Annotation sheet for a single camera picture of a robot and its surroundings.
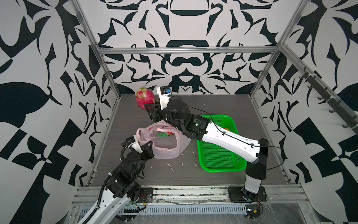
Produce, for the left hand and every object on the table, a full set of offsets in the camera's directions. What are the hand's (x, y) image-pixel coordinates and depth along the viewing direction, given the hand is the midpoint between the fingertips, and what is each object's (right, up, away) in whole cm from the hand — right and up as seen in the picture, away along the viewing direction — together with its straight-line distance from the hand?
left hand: (151, 139), depth 76 cm
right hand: (+1, +19, -13) cm, 24 cm away
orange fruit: (+47, +3, +18) cm, 50 cm away
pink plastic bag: (+7, -6, +19) cm, 21 cm away
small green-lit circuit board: (+52, -35, -5) cm, 63 cm away
